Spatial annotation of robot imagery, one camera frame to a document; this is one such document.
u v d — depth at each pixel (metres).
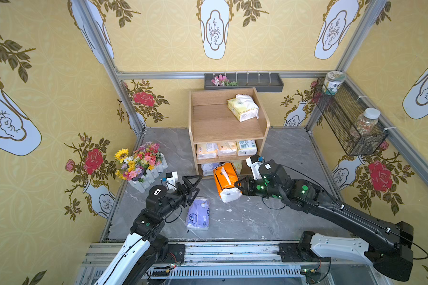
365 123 0.66
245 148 0.83
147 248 0.54
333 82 0.85
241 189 0.65
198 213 0.81
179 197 0.66
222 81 0.88
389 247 0.39
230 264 0.72
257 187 0.59
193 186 0.64
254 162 0.63
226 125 0.81
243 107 0.79
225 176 0.71
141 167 0.83
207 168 0.92
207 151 0.82
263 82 0.92
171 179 0.70
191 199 0.72
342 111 0.90
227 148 0.84
